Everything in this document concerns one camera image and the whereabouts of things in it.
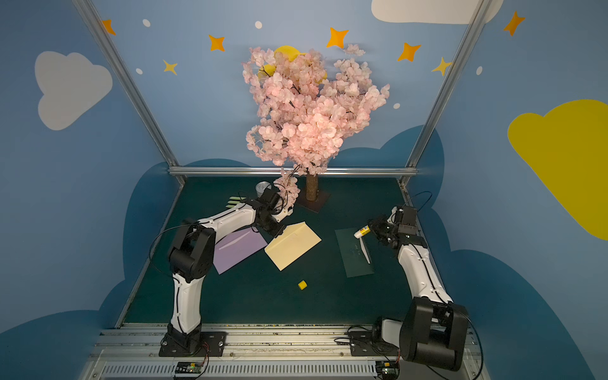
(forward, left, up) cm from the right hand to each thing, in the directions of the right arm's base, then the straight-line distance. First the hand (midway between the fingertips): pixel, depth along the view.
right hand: (371, 219), depth 87 cm
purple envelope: (-8, +53, -15) cm, 56 cm away
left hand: (+1, +36, -12) cm, 37 cm away
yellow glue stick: (-5, +4, -1) cm, 7 cm away
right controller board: (-44, -4, -19) cm, 48 cm away
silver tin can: (+23, +48, -10) cm, 54 cm away
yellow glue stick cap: (-21, +25, -15) cm, 36 cm away
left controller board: (-48, +58, -16) cm, 77 cm away
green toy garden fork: (+17, +60, -15) cm, 64 cm away
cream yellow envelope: (-1, +29, -17) cm, 33 cm away
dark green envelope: (-9, +5, -16) cm, 19 cm away
